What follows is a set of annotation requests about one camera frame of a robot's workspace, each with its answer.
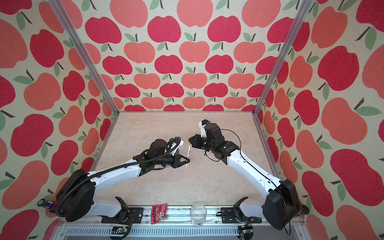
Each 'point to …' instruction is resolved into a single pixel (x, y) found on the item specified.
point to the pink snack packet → (159, 212)
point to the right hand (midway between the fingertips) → (192, 138)
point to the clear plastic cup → (198, 213)
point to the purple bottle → (48, 204)
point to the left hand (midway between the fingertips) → (190, 162)
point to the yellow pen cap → (189, 137)
